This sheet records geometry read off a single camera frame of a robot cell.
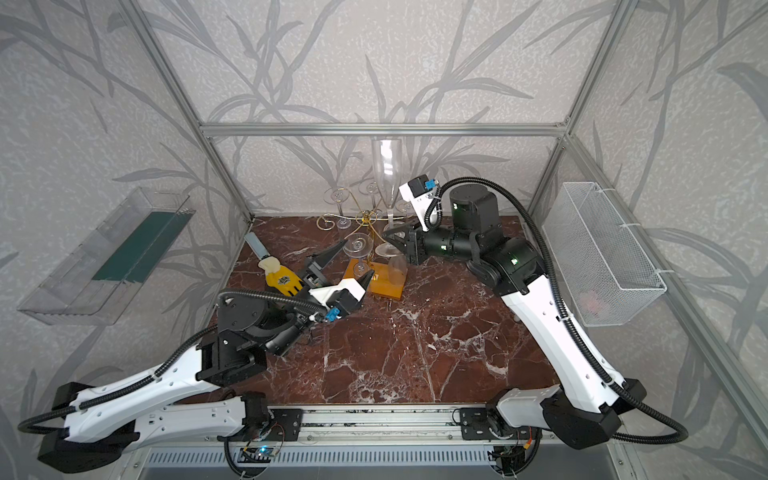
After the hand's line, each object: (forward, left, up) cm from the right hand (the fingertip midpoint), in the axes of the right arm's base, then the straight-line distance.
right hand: (385, 233), depth 58 cm
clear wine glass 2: (+26, +5, -10) cm, 28 cm away
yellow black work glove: (+17, +39, -41) cm, 59 cm away
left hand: (-6, +5, +2) cm, 8 cm away
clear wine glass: (+22, +13, -10) cm, 28 cm away
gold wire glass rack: (+18, +5, -44) cm, 47 cm away
